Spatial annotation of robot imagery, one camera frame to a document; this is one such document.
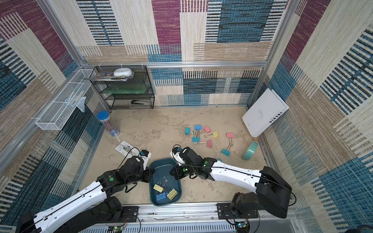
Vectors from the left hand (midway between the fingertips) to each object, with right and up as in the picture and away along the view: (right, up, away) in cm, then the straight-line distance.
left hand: (155, 170), depth 78 cm
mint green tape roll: (+53, +9, +5) cm, 54 cm away
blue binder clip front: (+3, -14, 0) cm, 14 cm away
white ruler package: (-23, +7, +18) cm, 30 cm away
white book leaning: (+66, +34, +13) cm, 76 cm away
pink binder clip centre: (+32, +11, +21) cm, 39 cm away
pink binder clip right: (+47, +16, +24) cm, 55 cm away
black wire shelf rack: (-35, +55, +14) cm, 67 cm away
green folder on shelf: (-24, +47, +19) cm, 56 cm away
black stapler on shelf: (-20, +40, +32) cm, 55 cm away
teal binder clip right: (+41, +6, +16) cm, 45 cm away
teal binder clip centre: (+23, +13, +23) cm, 35 cm away
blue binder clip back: (+24, +22, +30) cm, 44 cm away
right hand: (+8, 0, -3) cm, 8 cm away
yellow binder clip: (+2, -9, 0) cm, 9 cm away
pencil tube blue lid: (-35, +29, +13) cm, 48 cm away
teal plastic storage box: (+4, -11, +2) cm, 12 cm away
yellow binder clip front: (+9, -12, -2) cm, 15 cm away
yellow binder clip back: (+36, +17, +25) cm, 47 cm away
